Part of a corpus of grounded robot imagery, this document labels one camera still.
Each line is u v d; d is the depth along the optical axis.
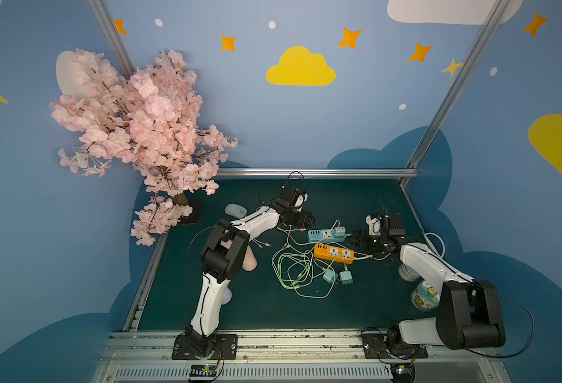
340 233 0.96
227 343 0.75
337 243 0.97
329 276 0.88
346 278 0.88
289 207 0.80
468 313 0.43
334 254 0.93
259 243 0.99
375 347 0.74
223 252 0.56
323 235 0.98
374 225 0.81
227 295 0.82
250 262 0.92
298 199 0.84
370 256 0.90
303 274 0.91
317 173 0.84
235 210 1.07
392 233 0.70
